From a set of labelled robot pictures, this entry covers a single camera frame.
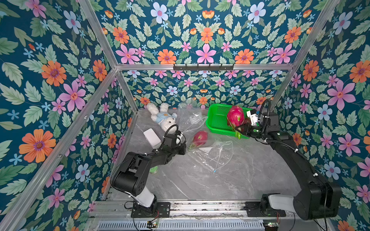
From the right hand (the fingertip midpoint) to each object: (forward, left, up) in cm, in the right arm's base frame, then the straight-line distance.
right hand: (239, 126), depth 78 cm
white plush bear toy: (+20, +51, -14) cm, 56 cm away
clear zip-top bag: (+23, +29, -21) cm, 43 cm away
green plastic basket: (+24, +9, -23) cm, 35 cm away
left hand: (-1, +30, -20) cm, 36 cm away
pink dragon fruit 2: (+2, +22, -18) cm, 28 cm away
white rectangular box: (+2, +54, -17) cm, 57 cm away
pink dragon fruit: (+1, +3, +6) cm, 7 cm away
